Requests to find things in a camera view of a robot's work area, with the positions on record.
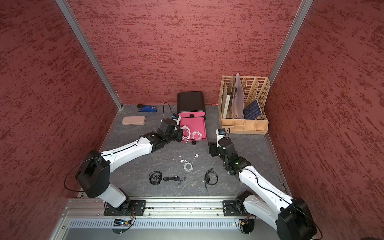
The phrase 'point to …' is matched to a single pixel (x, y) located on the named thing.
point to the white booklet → (226, 105)
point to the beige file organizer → (254, 88)
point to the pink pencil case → (134, 120)
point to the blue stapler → (146, 108)
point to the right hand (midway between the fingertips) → (213, 144)
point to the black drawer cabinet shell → (192, 101)
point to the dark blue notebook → (253, 111)
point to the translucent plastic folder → (238, 99)
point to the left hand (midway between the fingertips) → (180, 133)
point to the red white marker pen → (215, 104)
